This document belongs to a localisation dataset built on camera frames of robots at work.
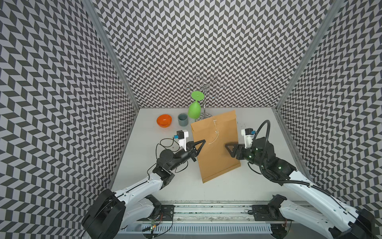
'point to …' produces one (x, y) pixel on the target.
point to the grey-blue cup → (183, 119)
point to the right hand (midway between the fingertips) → (229, 148)
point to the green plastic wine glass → (194, 108)
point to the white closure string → (216, 131)
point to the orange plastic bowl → (164, 120)
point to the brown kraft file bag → (215, 159)
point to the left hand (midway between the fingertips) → (205, 142)
